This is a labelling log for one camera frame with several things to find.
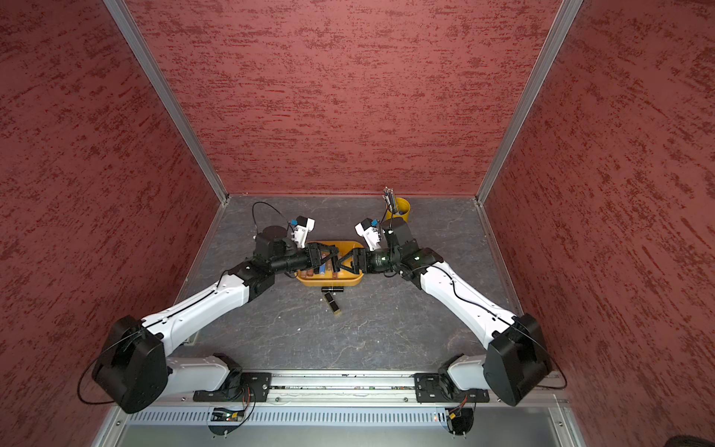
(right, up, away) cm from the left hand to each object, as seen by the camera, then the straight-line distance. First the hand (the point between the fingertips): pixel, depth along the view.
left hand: (336, 256), depth 77 cm
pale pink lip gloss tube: (-2, -9, +18) cm, 20 cm away
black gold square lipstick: (-2, -17, +12) cm, 21 cm away
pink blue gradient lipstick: (-3, -2, -7) cm, 7 cm away
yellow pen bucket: (+22, +15, +24) cm, 36 cm away
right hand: (+3, -3, -3) cm, 5 cm away
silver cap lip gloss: (-11, -7, +16) cm, 21 cm away
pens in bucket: (+17, +20, +23) cm, 35 cm away
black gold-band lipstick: (-3, -13, +15) cm, 20 cm away
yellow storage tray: (-6, -9, +18) cm, 21 cm away
